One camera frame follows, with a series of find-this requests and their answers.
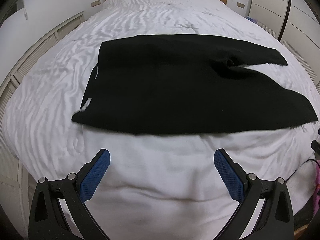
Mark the black pants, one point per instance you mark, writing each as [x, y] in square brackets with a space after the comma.
[188, 84]

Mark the white bed duvet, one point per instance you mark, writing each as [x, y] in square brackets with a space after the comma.
[156, 186]

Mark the right wall switch plate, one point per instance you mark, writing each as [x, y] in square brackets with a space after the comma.
[240, 5]

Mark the pink object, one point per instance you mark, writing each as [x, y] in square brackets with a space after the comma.
[316, 193]

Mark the wall switch plate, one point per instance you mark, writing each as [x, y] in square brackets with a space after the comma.
[240, 5]
[95, 3]

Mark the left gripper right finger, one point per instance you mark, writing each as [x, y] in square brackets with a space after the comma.
[275, 219]

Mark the left wall switch plate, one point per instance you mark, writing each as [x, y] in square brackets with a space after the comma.
[95, 3]

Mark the white wardrobe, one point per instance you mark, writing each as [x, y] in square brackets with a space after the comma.
[293, 24]

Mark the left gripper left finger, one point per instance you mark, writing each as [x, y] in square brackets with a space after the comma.
[47, 220]

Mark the blue box on floor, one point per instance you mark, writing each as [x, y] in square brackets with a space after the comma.
[252, 19]

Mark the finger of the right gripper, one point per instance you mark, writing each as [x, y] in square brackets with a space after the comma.
[315, 145]

